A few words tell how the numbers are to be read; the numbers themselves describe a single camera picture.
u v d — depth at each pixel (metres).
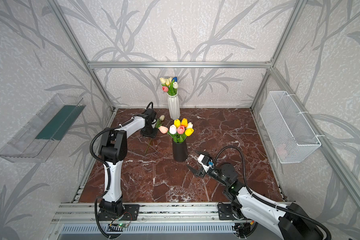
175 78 0.93
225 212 0.74
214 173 0.65
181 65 1.02
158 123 1.10
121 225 0.71
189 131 0.69
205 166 0.61
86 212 0.75
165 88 0.84
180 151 0.85
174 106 1.03
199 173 0.65
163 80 0.87
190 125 0.73
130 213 0.72
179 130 0.68
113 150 0.58
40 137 0.64
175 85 0.90
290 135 0.62
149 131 0.89
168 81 0.93
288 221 0.42
